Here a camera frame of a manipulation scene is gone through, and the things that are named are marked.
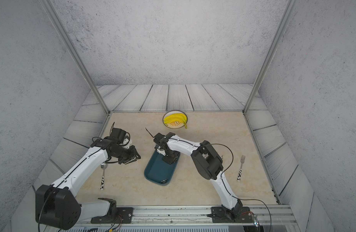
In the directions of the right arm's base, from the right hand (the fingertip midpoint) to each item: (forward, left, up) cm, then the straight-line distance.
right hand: (172, 159), depth 92 cm
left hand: (-4, +16, +12) cm, 21 cm away
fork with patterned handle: (+1, -44, -3) cm, 45 cm away
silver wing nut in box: (-13, +5, -1) cm, 14 cm away
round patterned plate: (+29, 0, 0) cm, 29 cm away
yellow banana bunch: (+33, -3, +4) cm, 33 cm away
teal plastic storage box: (-9, +8, +3) cm, 12 cm away
